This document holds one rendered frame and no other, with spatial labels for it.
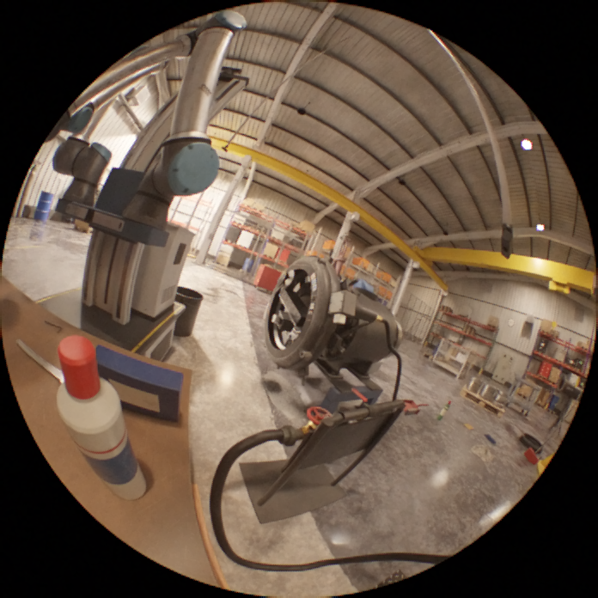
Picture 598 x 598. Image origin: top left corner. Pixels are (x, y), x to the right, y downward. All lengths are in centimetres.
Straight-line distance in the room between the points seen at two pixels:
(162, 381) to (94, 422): 17
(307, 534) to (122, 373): 79
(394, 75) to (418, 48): 150
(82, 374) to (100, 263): 98
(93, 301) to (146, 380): 90
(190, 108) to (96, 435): 63
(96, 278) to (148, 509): 100
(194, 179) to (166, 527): 66
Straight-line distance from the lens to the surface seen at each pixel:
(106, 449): 19
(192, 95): 63
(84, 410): 17
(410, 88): 808
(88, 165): 103
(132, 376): 31
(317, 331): 89
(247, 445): 46
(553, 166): 1022
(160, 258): 101
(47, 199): 793
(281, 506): 87
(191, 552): 32
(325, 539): 90
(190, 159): 53
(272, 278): 656
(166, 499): 33
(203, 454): 91
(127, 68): 80
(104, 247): 109
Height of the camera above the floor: 79
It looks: 5 degrees down
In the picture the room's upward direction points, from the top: 22 degrees clockwise
